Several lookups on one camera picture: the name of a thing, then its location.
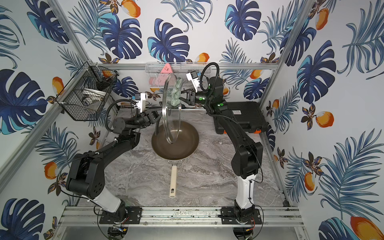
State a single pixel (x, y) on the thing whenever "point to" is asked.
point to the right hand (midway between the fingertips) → (174, 95)
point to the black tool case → (249, 115)
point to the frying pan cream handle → (185, 146)
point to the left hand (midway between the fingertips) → (165, 109)
